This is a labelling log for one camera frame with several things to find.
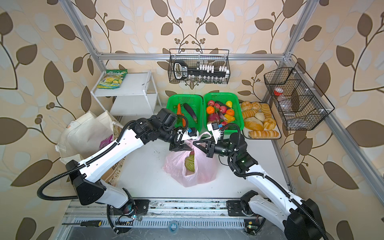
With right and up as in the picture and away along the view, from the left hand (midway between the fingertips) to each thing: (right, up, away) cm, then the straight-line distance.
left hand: (192, 141), depth 68 cm
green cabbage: (-1, -9, -3) cm, 10 cm away
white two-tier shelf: (-31, +23, +13) cm, 41 cm away
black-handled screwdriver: (-49, -38, 0) cm, 62 cm away
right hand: (+1, -1, -2) cm, 3 cm away
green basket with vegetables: (-4, +20, +47) cm, 52 cm away
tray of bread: (+46, +8, +35) cm, 59 cm away
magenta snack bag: (-53, -3, +21) cm, 57 cm away
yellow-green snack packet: (-46, +33, +16) cm, 59 cm away
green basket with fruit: (+23, +19, +44) cm, 53 cm away
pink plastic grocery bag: (+6, -14, +3) cm, 15 cm away
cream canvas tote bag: (-61, 0, +11) cm, 62 cm away
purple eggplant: (-3, +16, +44) cm, 47 cm away
